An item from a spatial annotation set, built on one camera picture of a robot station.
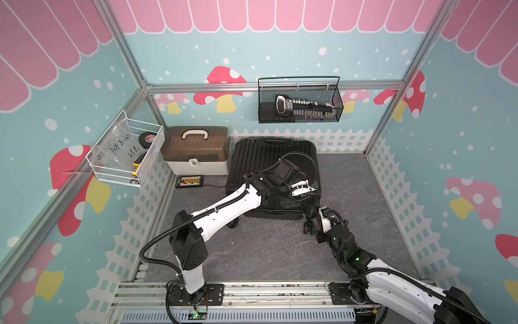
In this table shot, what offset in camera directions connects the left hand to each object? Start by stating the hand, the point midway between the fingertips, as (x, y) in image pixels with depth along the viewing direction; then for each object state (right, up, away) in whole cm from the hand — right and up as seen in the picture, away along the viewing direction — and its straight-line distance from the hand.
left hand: (293, 191), depth 79 cm
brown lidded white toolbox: (-50, +20, +33) cm, 63 cm away
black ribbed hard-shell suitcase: (-17, +16, +30) cm, 38 cm away
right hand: (+11, -12, +5) cm, 17 cm away
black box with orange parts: (-51, +3, +26) cm, 58 cm away
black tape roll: (-58, +21, 0) cm, 62 cm away
